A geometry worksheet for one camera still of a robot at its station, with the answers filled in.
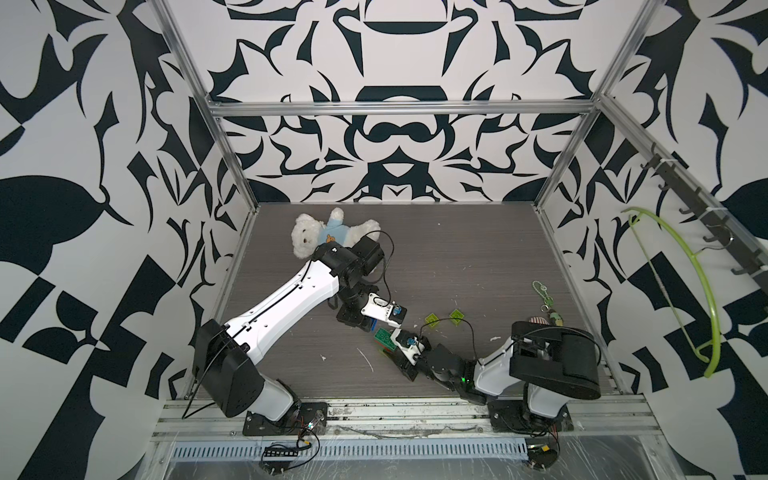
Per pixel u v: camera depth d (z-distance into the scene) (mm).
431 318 892
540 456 718
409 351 700
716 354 572
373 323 639
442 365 635
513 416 741
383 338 781
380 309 636
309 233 983
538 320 891
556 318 892
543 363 463
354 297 616
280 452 727
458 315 896
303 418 739
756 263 505
